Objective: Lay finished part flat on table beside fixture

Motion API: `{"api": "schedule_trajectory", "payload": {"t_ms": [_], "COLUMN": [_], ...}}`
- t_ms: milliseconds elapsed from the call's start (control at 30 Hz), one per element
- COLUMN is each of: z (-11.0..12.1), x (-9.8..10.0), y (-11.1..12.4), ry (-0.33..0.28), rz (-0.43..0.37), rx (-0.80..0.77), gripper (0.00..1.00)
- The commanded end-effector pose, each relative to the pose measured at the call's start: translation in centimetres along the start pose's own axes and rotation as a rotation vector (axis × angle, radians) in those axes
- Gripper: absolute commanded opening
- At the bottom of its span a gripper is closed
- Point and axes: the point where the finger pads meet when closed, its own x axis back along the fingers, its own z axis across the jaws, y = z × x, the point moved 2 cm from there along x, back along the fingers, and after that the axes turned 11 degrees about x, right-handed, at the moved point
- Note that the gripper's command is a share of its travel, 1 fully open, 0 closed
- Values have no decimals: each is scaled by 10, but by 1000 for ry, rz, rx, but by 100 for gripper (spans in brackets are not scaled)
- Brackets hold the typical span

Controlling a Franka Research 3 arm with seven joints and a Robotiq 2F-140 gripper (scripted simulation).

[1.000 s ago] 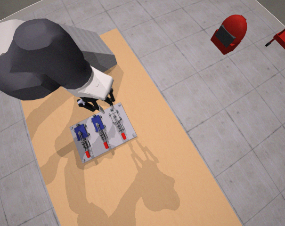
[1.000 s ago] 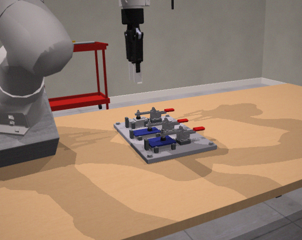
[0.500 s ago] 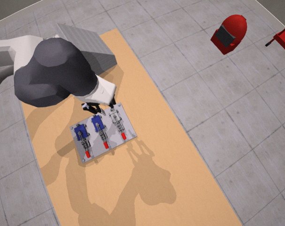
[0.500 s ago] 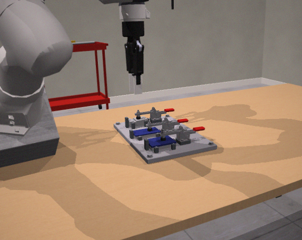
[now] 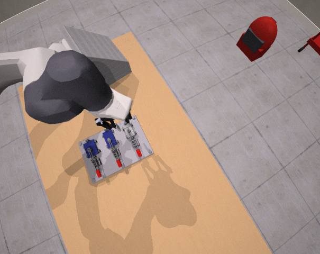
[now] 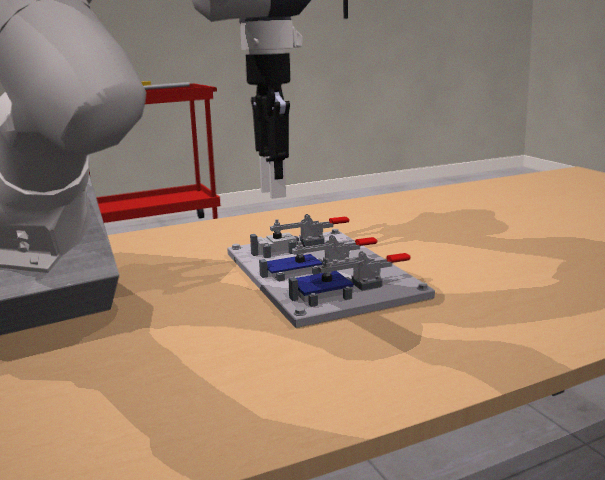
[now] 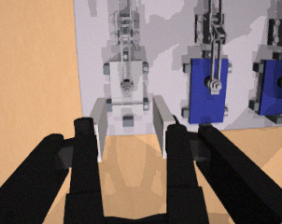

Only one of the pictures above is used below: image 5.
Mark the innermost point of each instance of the blue flat plate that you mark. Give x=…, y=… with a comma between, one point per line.
x=91, y=144

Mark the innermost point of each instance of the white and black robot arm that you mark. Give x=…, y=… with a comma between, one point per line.
x=59, y=83

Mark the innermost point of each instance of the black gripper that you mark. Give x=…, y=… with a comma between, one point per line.
x=103, y=122

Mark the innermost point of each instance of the blue rectangular block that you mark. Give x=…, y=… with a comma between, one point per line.
x=109, y=134

